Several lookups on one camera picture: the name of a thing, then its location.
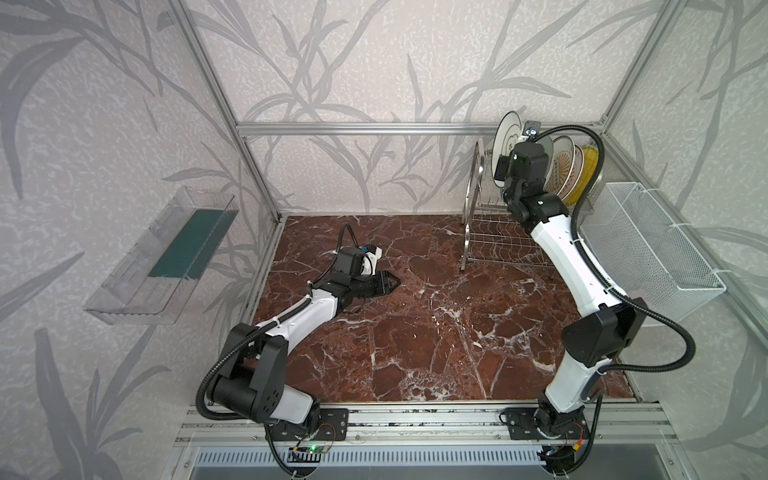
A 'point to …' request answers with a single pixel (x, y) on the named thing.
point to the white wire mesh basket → (643, 253)
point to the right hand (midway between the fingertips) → (520, 143)
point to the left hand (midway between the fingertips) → (401, 274)
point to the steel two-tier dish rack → (490, 234)
